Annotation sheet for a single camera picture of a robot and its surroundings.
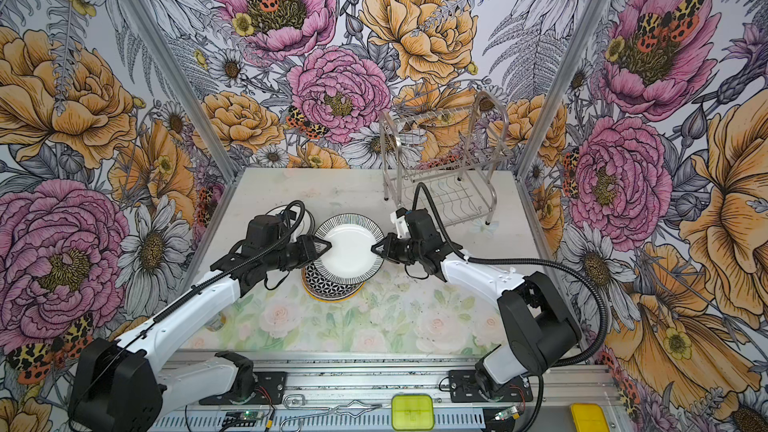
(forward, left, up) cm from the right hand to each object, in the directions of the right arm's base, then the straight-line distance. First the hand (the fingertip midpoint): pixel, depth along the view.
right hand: (373, 257), depth 83 cm
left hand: (0, +12, +2) cm, 13 cm away
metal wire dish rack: (+50, -28, -8) cm, 58 cm away
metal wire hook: (-33, +5, -14) cm, 36 cm away
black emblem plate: (-4, +14, +22) cm, 27 cm away
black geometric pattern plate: (-4, +14, -12) cm, 19 cm away
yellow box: (-36, -50, -14) cm, 63 cm away
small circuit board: (-34, +31, -13) cm, 48 cm away
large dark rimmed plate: (0, +6, -1) cm, 6 cm away
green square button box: (-34, -9, -12) cm, 37 cm away
